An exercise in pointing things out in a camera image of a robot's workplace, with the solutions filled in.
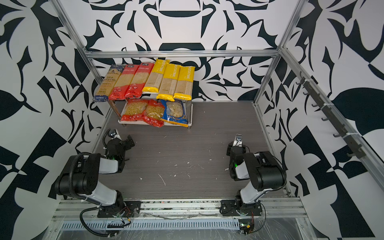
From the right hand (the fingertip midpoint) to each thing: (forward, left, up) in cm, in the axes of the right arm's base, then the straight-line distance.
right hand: (239, 141), depth 92 cm
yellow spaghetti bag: (+18, +48, +32) cm, 61 cm away
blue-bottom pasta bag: (+18, +39, +8) cm, 44 cm away
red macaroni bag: (+21, +66, +7) cm, 70 cm away
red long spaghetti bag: (+18, +63, +32) cm, 73 cm away
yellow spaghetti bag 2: (+17, +40, +32) cm, 54 cm away
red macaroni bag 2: (+17, +53, +7) cm, 56 cm away
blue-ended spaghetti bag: (+18, +71, +33) cm, 80 cm away
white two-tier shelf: (+13, +30, +2) cm, 33 cm away
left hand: (+3, +71, +4) cm, 72 cm away
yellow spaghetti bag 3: (+12, +32, +31) cm, 46 cm away
